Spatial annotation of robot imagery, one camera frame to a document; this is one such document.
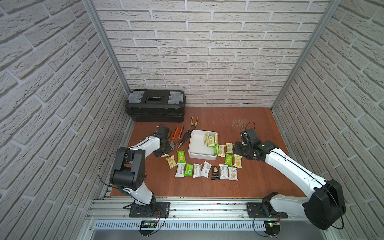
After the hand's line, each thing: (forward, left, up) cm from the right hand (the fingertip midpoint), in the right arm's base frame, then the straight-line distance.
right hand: (237, 149), depth 84 cm
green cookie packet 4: (-7, +29, -9) cm, 31 cm away
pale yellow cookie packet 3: (-1, +39, -10) cm, 41 cm away
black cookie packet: (-9, +13, -10) cm, 19 cm away
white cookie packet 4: (-9, +8, -10) cm, 15 cm away
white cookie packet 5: (-10, +3, -10) cm, 15 cm away
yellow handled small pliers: (+25, +25, -10) cm, 37 cm away
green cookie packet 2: (+2, +33, -10) cm, 35 cm away
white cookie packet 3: (-5, +18, -10) cm, 21 cm away
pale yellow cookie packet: (+13, +14, -8) cm, 20 cm away
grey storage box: (+6, +23, -10) cm, 26 cm away
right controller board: (-36, -11, -12) cm, 40 cm away
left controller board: (-31, +50, -13) cm, 61 cm away
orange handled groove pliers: (+12, +39, -9) cm, 42 cm away
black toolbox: (+33, +49, +7) cm, 59 cm away
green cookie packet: (+7, +11, -7) cm, 15 cm away
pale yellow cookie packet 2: (+3, +43, -8) cm, 44 cm away
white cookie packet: (-8, +34, -9) cm, 36 cm away
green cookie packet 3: (-2, +4, -10) cm, 11 cm away
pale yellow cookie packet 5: (-3, -1, -10) cm, 10 cm away
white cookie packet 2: (-8, +24, -9) cm, 27 cm away
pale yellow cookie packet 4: (+5, +8, -10) cm, 14 cm away
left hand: (+8, +43, -9) cm, 45 cm away
